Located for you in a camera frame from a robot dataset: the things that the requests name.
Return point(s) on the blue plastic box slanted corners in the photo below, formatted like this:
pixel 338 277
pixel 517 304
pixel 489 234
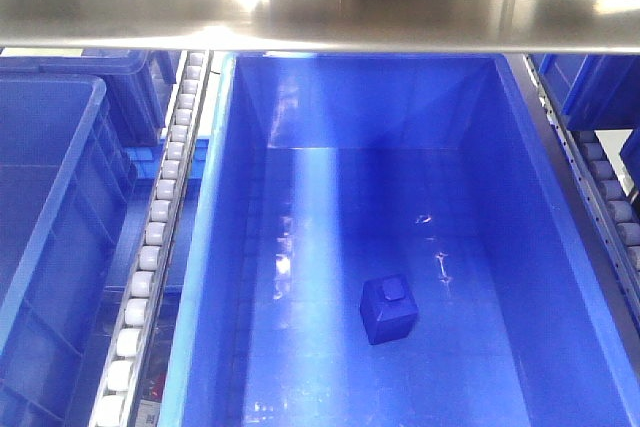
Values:
pixel 387 314

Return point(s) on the row of blue bins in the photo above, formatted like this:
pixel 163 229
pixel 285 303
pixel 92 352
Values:
pixel 50 197

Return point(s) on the large open blue bin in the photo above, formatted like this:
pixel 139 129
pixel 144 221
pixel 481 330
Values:
pixel 450 187

